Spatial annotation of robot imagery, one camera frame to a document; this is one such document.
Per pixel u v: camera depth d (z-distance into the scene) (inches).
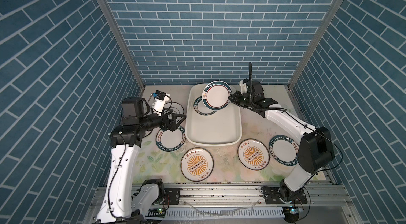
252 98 26.2
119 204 14.6
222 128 37.1
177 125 23.8
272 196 28.9
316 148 18.4
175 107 42.3
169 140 35.9
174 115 22.7
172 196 29.1
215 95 35.7
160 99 22.4
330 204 29.3
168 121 22.9
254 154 34.1
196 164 32.6
